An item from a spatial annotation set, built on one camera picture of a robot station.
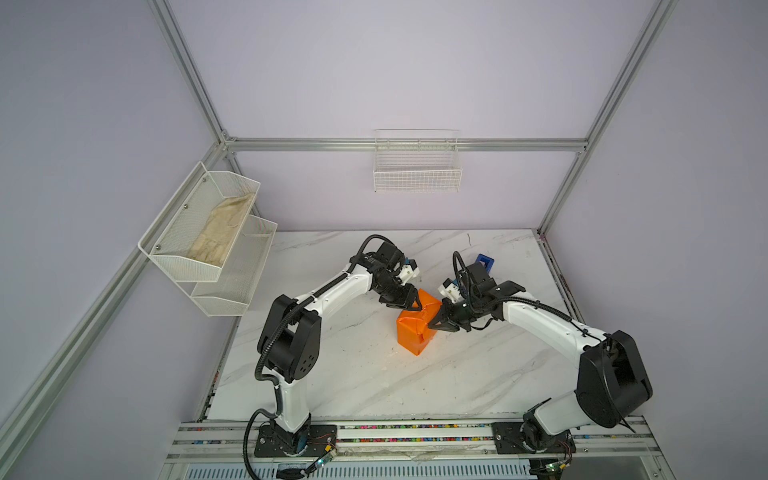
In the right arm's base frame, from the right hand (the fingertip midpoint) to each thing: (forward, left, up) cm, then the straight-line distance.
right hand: (427, 325), depth 80 cm
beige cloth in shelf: (+18, +56, +19) cm, 62 cm away
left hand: (+6, +4, -1) cm, 7 cm away
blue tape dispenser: (+29, -24, -8) cm, 38 cm away
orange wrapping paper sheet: (-1, +4, -1) cm, 4 cm away
